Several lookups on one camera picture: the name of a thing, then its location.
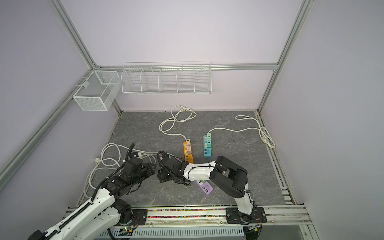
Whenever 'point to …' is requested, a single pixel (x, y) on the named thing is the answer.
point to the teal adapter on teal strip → (209, 142)
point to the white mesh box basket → (97, 92)
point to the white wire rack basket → (166, 78)
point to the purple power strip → (206, 187)
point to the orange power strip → (189, 157)
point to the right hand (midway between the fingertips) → (160, 176)
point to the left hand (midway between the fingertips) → (154, 168)
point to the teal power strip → (207, 150)
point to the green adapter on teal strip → (208, 135)
